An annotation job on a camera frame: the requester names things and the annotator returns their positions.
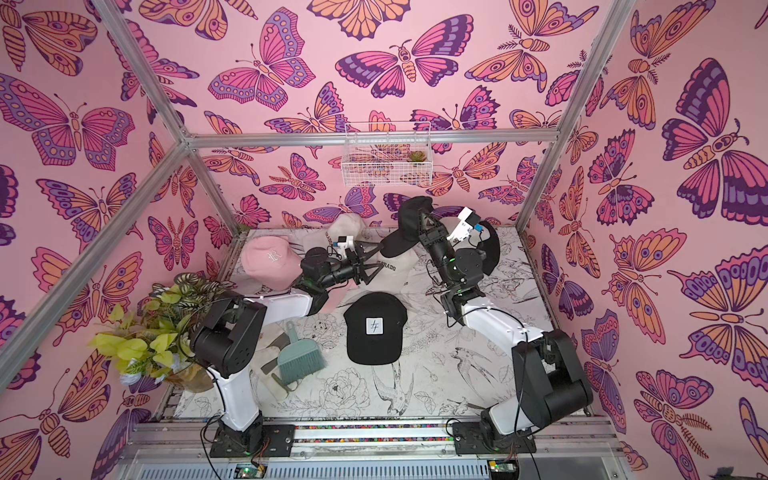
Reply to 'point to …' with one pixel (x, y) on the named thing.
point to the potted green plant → (152, 337)
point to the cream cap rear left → (340, 225)
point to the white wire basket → (387, 154)
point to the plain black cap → (408, 233)
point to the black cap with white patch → (375, 328)
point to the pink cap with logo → (272, 259)
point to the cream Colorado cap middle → (396, 273)
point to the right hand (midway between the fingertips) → (421, 208)
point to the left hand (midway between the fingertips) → (387, 255)
